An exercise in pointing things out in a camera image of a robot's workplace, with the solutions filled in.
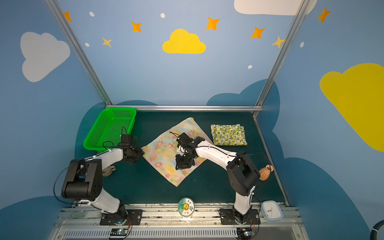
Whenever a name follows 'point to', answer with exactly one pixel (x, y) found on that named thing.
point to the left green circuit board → (118, 232)
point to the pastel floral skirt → (161, 152)
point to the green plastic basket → (106, 132)
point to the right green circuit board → (242, 232)
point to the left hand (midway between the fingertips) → (144, 153)
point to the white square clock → (271, 210)
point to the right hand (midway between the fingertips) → (178, 167)
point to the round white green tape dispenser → (186, 206)
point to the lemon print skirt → (232, 134)
